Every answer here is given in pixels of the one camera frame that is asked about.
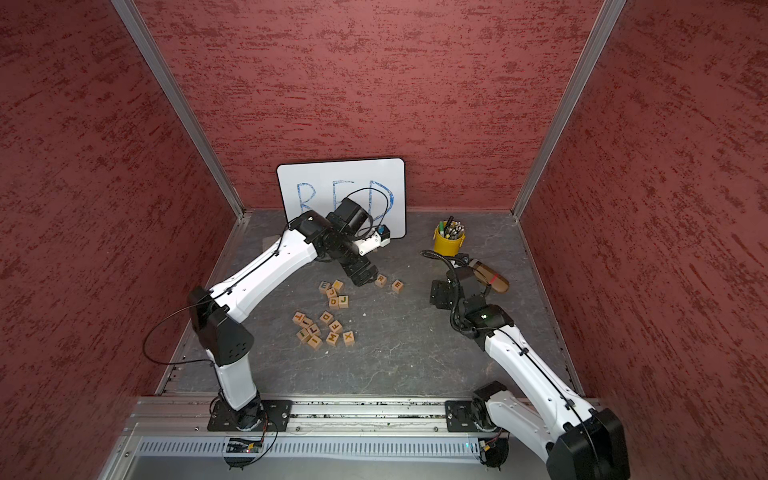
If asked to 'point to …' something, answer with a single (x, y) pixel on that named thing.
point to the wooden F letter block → (336, 326)
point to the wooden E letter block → (397, 286)
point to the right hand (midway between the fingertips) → (443, 290)
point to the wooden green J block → (343, 301)
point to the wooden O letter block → (333, 303)
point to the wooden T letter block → (298, 317)
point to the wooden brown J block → (331, 293)
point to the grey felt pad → (267, 241)
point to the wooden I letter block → (314, 341)
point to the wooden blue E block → (324, 286)
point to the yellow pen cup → (448, 237)
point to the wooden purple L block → (313, 330)
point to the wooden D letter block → (326, 317)
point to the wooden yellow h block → (338, 285)
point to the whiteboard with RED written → (317, 186)
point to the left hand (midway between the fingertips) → (353, 271)
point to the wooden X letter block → (348, 338)
